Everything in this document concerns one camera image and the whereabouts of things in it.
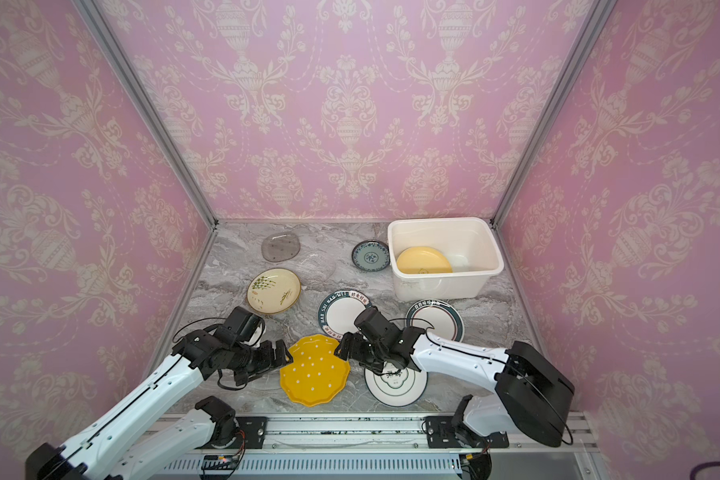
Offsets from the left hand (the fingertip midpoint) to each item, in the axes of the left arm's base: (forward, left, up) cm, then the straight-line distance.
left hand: (281, 367), depth 76 cm
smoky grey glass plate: (+48, +12, -9) cm, 50 cm away
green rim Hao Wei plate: (+21, -12, -9) cm, 26 cm away
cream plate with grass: (+28, +10, -8) cm, 31 cm away
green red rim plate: (+20, -45, -9) cm, 50 cm away
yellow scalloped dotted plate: (+1, -8, -9) cm, 12 cm away
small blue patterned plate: (+43, -23, -7) cm, 50 cm away
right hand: (+3, -16, -1) cm, 16 cm away
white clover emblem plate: (-2, -30, -8) cm, 31 cm away
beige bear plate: (+40, -41, -5) cm, 57 cm away
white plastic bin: (+45, -57, 0) cm, 72 cm away
